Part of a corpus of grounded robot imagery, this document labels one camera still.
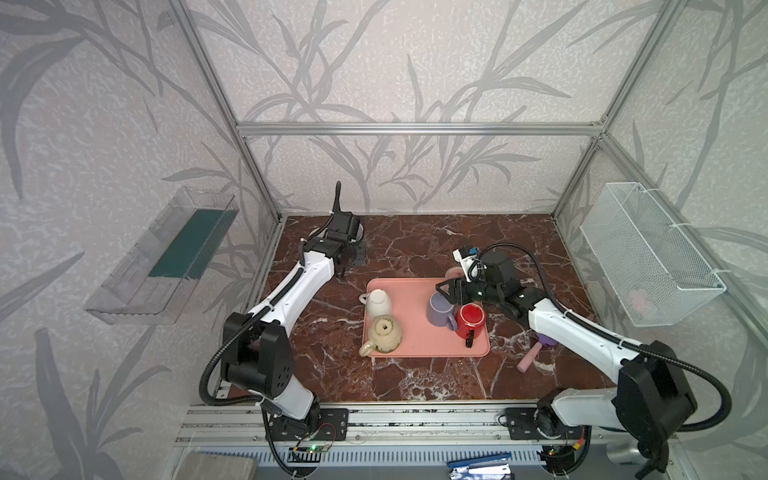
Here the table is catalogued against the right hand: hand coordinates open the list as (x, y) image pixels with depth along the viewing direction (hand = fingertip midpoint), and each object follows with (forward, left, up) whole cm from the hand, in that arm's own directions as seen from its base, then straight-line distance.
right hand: (442, 283), depth 82 cm
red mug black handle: (-8, -8, -7) cm, 13 cm away
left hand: (+10, +25, +2) cm, 27 cm away
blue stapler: (-40, -9, -15) cm, 44 cm away
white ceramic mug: (-3, +18, -5) cm, 19 cm away
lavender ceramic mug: (-5, 0, -8) cm, 9 cm away
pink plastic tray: (-10, +6, -15) cm, 19 cm away
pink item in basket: (-8, -49, +4) cm, 50 cm away
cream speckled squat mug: (-12, +16, -7) cm, 21 cm away
